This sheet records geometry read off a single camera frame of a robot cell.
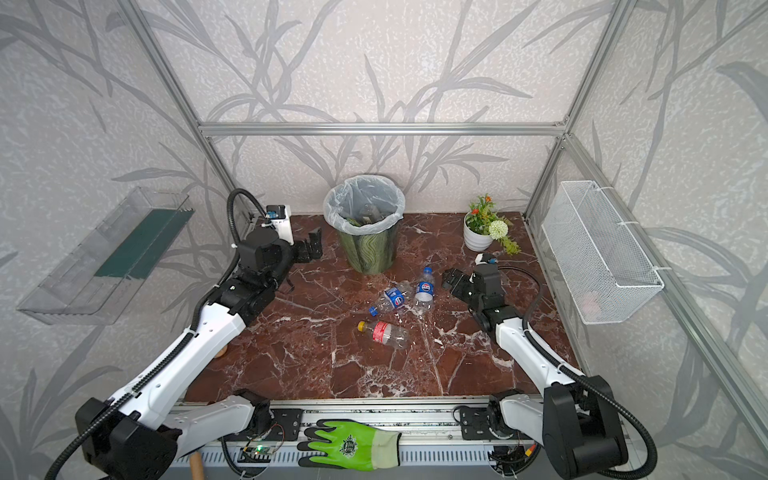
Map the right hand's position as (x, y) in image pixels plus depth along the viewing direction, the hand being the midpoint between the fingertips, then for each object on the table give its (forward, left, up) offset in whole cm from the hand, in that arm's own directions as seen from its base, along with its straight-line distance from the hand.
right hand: (454, 269), depth 87 cm
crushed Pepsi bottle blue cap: (-4, +16, -11) cm, 20 cm away
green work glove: (-42, +28, -11) cm, 52 cm away
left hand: (+2, +39, +19) cm, 43 cm away
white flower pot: (+17, -10, -8) cm, 22 cm away
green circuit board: (-43, +50, -13) cm, 67 cm away
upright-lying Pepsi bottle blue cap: (-2, +8, -10) cm, 13 cm away
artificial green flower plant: (+19, -12, +1) cm, 23 cm away
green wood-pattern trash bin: (+7, +25, -2) cm, 26 cm away
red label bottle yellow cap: (-16, +20, -10) cm, 27 cm away
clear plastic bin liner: (+25, +29, +2) cm, 38 cm away
